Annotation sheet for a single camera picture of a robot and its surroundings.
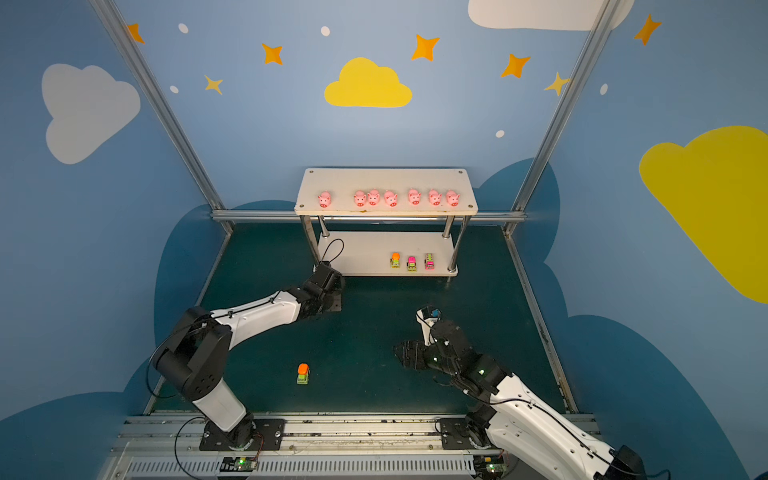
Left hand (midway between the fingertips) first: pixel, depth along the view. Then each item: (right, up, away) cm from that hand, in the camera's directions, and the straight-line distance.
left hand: (341, 296), depth 93 cm
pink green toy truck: (+29, +11, +8) cm, 32 cm away
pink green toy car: (+23, +10, +7) cm, 26 cm away
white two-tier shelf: (+6, +15, +13) cm, 21 cm away
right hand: (+20, -10, -16) cm, 28 cm away
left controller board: (-21, -37, -23) cm, 49 cm away
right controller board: (+40, -39, -22) cm, 60 cm away
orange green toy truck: (+18, +11, +7) cm, 22 cm away
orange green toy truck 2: (-9, -20, -11) cm, 25 cm away
